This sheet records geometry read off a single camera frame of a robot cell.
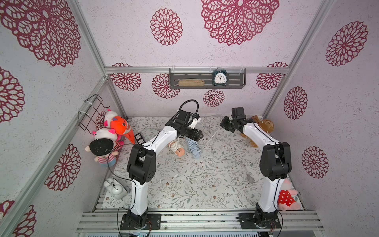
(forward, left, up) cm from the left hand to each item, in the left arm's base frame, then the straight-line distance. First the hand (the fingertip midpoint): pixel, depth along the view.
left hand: (197, 134), depth 92 cm
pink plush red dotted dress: (-36, -45, -9) cm, 58 cm away
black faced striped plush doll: (-13, +51, +6) cm, 53 cm away
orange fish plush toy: (+1, +46, +7) cm, 47 cm away
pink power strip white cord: (-5, +13, -8) cm, 16 cm away
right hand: (+9, -14, +2) cm, 17 cm away
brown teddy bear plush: (+13, -49, -6) cm, 51 cm away
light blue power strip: (-4, +2, -10) cm, 11 cm away
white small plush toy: (-34, +40, -1) cm, 53 cm away
